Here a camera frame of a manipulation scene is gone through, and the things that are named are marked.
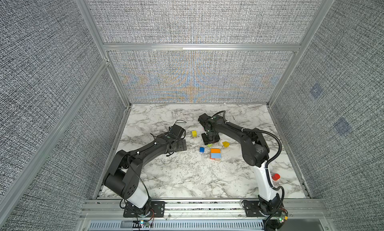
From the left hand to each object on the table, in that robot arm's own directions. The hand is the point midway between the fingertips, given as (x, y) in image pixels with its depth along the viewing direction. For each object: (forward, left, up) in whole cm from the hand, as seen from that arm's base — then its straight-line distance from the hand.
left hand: (178, 147), depth 91 cm
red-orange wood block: (-7, -20, -3) cm, 22 cm away
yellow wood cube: (+11, -11, -2) cm, 16 cm away
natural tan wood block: (-7, -24, -4) cm, 25 cm away
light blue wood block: (-5, -23, -4) cm, 24 cm away
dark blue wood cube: (-1, -15, -4) cm, 15 cm away
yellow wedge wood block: (+1, -30, -2) cm, 30 cm away
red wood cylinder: (-20, -54, -2) cm, 57 cm away
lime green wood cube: (+1, -20, -2) cm, 20 cm away
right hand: (+5, -20, -3) cm, 20 cm away
